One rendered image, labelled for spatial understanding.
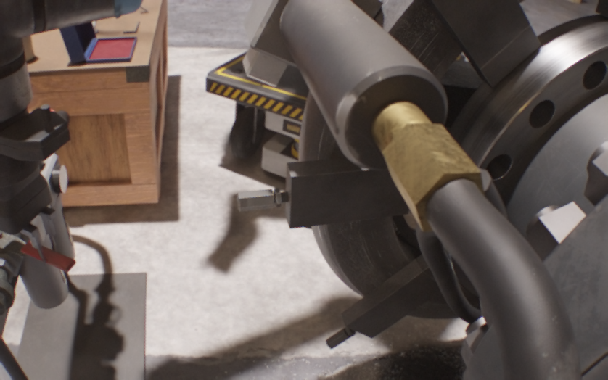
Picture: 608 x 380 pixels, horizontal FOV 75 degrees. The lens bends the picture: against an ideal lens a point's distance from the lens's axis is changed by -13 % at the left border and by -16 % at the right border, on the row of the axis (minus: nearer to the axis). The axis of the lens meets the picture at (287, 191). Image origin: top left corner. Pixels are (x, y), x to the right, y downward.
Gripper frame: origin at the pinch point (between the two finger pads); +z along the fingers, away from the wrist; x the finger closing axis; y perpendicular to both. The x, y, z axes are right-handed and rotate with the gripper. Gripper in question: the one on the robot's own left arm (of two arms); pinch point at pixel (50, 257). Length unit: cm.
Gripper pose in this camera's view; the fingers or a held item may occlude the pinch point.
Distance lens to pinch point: 60.5
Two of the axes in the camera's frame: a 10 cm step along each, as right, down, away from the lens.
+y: -9.5, -2.6, 1.9
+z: -1.0, 7.9, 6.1
